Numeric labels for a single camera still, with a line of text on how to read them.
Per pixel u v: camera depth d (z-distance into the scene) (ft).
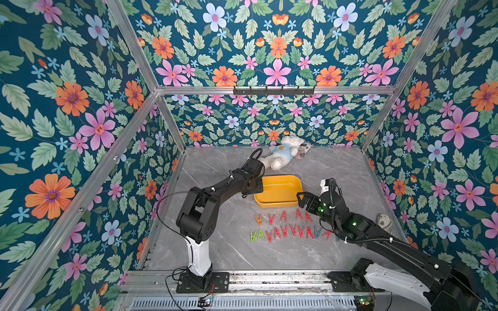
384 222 2.82
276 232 2.83
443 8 2.22
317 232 2.82
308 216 2.97
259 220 2.91
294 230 2.85
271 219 2.98
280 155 3.50
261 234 2.82
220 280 2.43
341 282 2.37
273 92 3.06
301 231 2.83
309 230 2.83
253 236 2.77
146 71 2.78
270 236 2.78
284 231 2.83
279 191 3.34
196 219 1.62
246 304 2.51
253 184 2.59
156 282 2.46
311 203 2.26
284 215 2.98
